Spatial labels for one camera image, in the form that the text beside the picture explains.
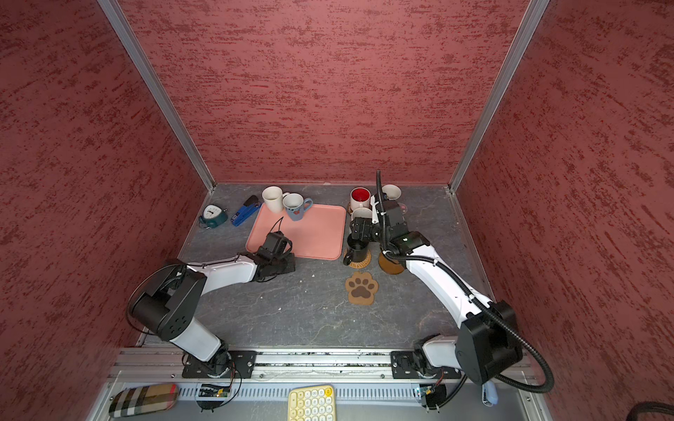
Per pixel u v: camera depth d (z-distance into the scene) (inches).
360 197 43.3
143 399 26.2
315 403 26.3
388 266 37.3
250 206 43.2
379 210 24.0
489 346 15.9
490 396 26.4
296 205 39.8
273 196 42.9
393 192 47.7
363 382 29.2
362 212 39.8
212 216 40.8
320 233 44.2
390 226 24.1
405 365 29.1
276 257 29.8
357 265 37.3
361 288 35.3
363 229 28.5
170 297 19.4
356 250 37.8
